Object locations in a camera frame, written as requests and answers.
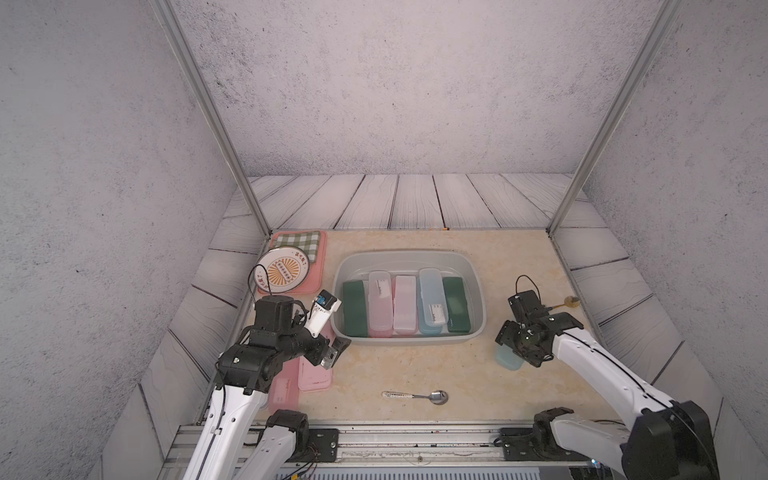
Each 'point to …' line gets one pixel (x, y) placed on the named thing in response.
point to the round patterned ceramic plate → (281, 269)
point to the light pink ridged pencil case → (312, 377)
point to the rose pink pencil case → (284, 390)
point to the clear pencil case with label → (380, 304)
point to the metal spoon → (438, 397)
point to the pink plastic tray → (316, 277)
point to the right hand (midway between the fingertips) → (511, 343)
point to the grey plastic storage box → (353, 265)
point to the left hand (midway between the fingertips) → (337, 329)
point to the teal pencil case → (507, 358)
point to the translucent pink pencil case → (405, 305)
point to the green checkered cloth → (307, 241)
